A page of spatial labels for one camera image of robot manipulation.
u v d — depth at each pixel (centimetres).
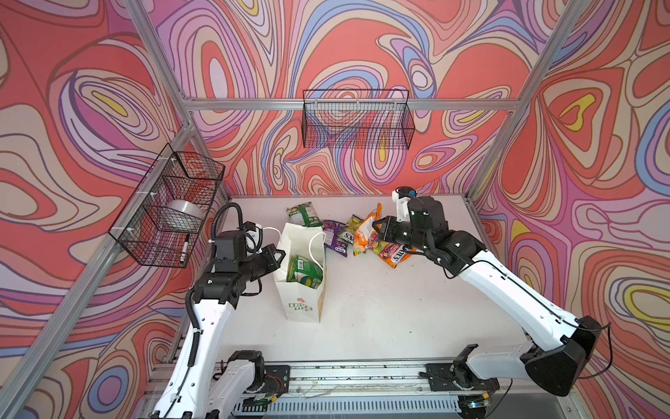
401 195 64
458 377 66
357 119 96
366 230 76
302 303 74
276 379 73
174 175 80
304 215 108
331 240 100
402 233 60
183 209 73
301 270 83
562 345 39
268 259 64
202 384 40
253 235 58
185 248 73
